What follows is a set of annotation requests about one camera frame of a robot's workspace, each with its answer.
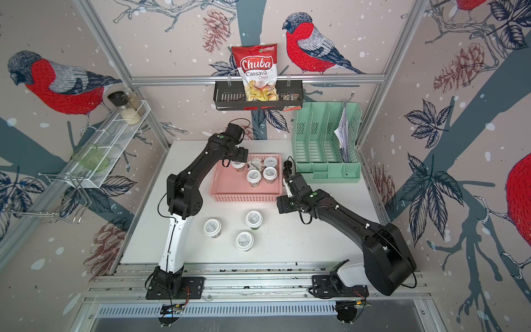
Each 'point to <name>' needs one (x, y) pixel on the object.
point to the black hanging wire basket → (229, 95)
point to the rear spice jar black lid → (287, 164)
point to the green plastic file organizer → (317, 149)
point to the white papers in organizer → (342, 131)
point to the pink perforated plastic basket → (228, 185)
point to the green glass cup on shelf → (91, 158)
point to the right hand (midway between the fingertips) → (285, 200)
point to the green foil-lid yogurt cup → (270, 161)
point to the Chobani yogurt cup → (255, 164)
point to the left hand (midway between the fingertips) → (240, 151)
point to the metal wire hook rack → (64, 197)
